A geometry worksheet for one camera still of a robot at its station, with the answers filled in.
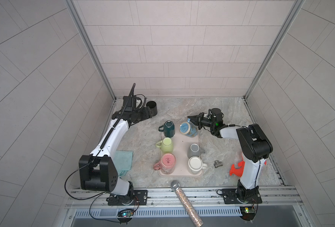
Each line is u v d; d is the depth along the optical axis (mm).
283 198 716
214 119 751
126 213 642
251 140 518
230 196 711
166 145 793
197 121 831
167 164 713
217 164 808
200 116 820
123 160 828
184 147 875
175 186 708
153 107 1013
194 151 781
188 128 835
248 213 680
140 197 708
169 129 868
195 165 755
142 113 725
